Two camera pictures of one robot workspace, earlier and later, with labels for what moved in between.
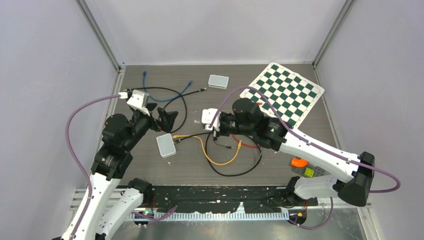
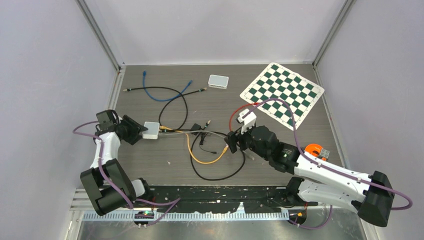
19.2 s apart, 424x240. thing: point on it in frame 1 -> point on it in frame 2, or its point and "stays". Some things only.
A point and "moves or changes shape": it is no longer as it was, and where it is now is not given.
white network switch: x=166 y=146 moves or changes shape
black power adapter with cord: x=215 y=168 -> x=197 y=130
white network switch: x=218 y=81 stays
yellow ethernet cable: x=239 y=146 -> x=190 y=150
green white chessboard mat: x=294 y=96 stays
